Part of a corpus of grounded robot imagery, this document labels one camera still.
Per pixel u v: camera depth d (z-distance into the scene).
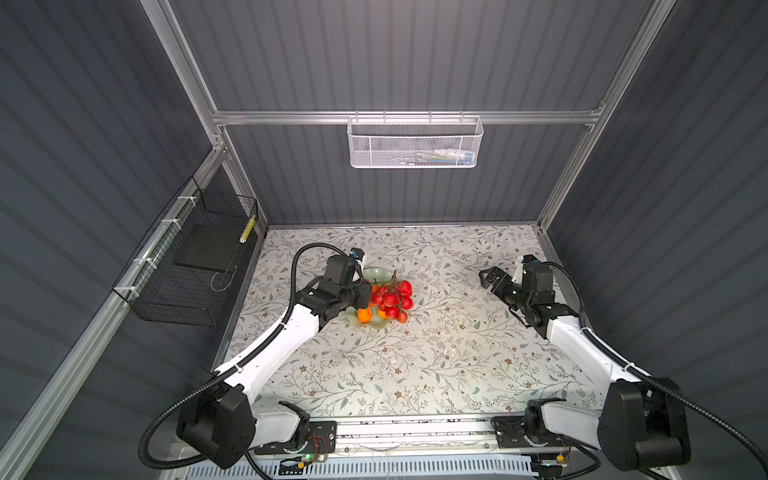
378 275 0.99
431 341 0.91
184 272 0.72
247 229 0.82
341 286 0.62
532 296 0.65
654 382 0.41
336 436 0.75
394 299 0.85
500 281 0.77
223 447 0.40
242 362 0.44
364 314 0.91
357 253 0.73
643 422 0.41
